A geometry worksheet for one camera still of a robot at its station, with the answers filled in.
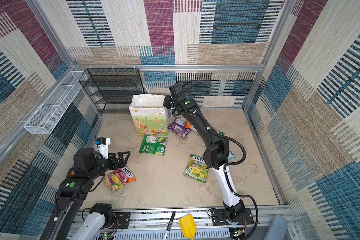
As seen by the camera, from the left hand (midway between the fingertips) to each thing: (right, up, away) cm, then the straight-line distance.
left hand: (122, 151), depth 73 cm
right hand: (+19, +26, +16) cm, 36 cm away
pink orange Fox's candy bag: (-8, -17, +10) cm, 21 cm away
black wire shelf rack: (-22, +38, +38) cm, 58 cm away
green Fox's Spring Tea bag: (+37, -12, +14) cm, 41 cm away
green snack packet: (+10, 0, +26) cm, 28 cm away
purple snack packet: (+27, +11, +33) cm, 44 cm away
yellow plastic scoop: (+32, -35, -1) cm, 47 cm away
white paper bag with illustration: (+10, +18, +17) cm, 27 cm away
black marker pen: (+22, -36, -2) cm, 42 cm away
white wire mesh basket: (-35, +16, -1) cm, 39 cm away
